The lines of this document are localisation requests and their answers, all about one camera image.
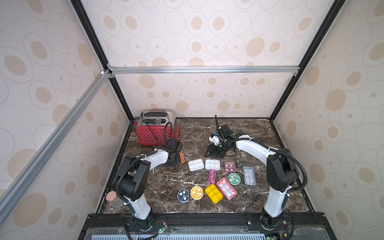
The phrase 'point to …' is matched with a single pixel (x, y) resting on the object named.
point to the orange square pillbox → (182, 158)
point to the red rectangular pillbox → (227, 188)
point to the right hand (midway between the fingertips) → (213, 154)
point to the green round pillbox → (234, 178)
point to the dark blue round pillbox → (183, 195)
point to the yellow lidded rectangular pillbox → (213, 194)
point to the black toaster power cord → (147, 123)
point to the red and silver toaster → (153, 128)
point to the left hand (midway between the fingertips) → (181, 160)
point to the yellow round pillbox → (197, 192)
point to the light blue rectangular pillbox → (249, 176)
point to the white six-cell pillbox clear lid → (196, 165)
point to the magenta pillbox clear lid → (230, 166)
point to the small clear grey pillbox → (239, 160)
